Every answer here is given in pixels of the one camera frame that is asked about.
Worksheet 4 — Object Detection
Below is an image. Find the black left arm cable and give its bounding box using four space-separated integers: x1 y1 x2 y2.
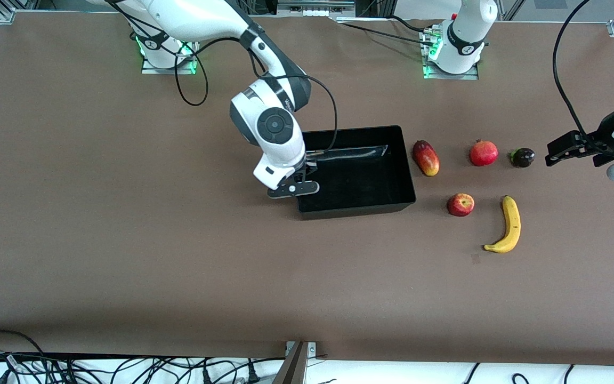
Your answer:
552 0 590 137

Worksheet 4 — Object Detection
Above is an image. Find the black plastic box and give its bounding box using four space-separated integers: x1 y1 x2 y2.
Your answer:
294 125 417 220

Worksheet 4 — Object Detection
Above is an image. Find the red apple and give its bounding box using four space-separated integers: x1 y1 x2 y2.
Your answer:
447 193 475 217

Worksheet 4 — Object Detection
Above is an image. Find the small metal bracket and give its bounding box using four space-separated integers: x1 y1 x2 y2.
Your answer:
285 340 318 357

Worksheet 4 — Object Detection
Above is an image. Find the grey metal profile bar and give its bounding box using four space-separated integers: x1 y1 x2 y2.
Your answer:
272 341 309 384

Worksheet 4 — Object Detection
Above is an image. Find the black cable on table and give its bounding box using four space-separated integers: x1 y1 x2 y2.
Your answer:
337 21 435 47

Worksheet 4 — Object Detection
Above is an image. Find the brown table cover sheet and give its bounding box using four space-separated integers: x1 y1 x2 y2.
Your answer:
0 11 614 369

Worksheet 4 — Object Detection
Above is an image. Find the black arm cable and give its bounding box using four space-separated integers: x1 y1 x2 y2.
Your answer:
104 0 338 155
552 0 590 137

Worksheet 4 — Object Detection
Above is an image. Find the dark purple mangosteen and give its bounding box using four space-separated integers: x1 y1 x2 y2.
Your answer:
508 147 536 169

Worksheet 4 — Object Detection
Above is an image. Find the black looped floor cable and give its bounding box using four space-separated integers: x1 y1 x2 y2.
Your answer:
0 329 46 369

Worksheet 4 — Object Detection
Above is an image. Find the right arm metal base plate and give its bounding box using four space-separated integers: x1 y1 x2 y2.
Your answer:
141 51 198 75

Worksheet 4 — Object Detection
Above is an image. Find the red pomegranate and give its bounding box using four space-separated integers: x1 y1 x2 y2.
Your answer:
470 139 499 167

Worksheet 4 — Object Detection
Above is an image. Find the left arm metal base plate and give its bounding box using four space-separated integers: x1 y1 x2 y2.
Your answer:
422 63 480 81

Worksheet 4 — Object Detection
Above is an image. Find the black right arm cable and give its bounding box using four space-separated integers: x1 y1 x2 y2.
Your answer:
104 0 338 155

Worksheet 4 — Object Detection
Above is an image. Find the red yellow mango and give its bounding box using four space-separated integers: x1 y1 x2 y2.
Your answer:
412 140 440 177

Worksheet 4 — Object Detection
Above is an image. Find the grey metal device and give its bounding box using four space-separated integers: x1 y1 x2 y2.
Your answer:
277 0 356 18

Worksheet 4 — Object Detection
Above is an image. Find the yellow banana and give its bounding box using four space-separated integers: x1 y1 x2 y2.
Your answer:
483 195 522 254

